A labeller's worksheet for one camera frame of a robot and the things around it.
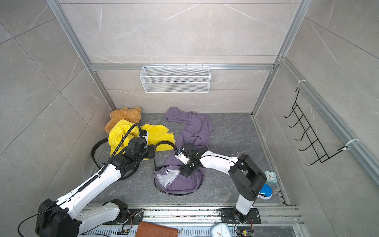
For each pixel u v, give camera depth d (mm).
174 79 1009
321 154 577
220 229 684
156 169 858
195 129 1087
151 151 728
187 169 776
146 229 685
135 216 722
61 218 374
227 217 727
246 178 457
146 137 728
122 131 880
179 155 797
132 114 1068
